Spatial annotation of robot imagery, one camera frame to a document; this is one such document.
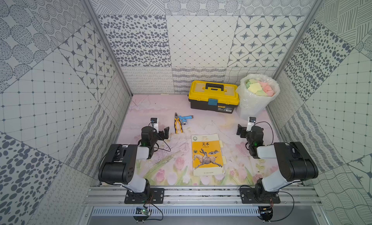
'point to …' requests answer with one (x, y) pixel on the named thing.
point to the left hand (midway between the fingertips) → (159, 125)
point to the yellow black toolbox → (212, 96)
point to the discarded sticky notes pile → (261, 88)
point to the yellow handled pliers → (176, 121)
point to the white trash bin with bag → (251, 104)
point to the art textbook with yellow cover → (207, 155)
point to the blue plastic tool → (184, 119)
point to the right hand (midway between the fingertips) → (246, 126)
